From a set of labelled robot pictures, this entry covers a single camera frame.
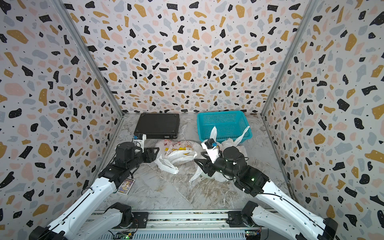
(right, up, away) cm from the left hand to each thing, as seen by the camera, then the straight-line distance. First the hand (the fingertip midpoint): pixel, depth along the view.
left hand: (156, 148), depth 79 cm
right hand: (+22, -2, -13) cm, 26 cm away
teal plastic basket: (+46, +13, +36) cm, 60 cm away
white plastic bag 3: (+41, +2, +11) cm, 42 cm away
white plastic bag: (+8, -3, +4) cm, 10 cm away
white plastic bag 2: (+31, -9, -19) cm, 37 cm away
